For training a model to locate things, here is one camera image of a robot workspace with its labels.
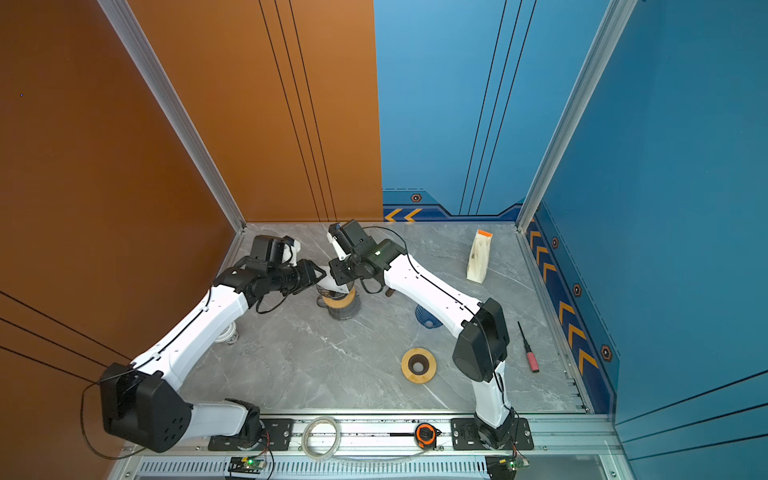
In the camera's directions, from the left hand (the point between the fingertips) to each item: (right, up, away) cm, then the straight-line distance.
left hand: (323, 272), depth 81 cm
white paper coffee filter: (+1, -3, +3) cm, 5 cm away
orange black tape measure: (+27, -39, -10) cm, 48 cm away
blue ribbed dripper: (+30, -15, +12) cm, 36 cm away
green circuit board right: (+46, -46, -11) cm, 66 cm away
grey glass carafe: (+4, -13, +10) cm, 17 cm away
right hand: (+4, +1, -1) cm, 4 cm away
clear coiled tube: (+1, -41, -7) cm, 42 cm away
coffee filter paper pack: (+49, +4, +20) cm, 53 cm away
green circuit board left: (-15, -45, -11) cm, 49 cm away
